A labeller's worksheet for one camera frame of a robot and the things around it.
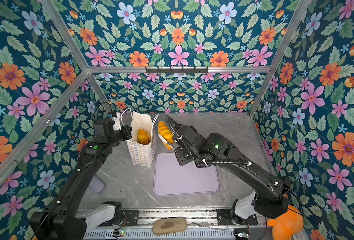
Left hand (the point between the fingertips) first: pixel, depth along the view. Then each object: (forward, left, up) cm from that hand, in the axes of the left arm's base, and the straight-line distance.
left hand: (133, 123), depth 75 cm
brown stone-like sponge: (-42, -15, -26) cm, 52 cm away
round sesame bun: (+6, 0, -20) cm, 20 cm away
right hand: (-19, -23, +1) cm, 30 cm away
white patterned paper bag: (+2, +3, +7) cm, 8 cm away
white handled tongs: (-12, -17, +1) cm, 20 cm away
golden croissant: (-6, -16, +1) cm, 18 cm away
